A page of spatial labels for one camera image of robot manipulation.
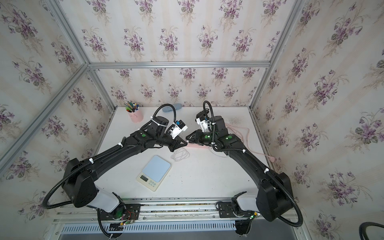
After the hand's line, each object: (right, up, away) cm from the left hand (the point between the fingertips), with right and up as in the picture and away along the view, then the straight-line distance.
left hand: (187, 143), depth 77 cm
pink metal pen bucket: (-37, +15, +28) cm, 49 cm away
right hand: (+2, +2, -1) cm, 3 cm away
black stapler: (+10, +18, +35) cm, 40 cm away
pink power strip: (+5, -1, -3) cm, 6 cm away
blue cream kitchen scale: (-19, -19, +8) cm, 28 cm away
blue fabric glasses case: (-16, +21, +42) cm, 50 cm away
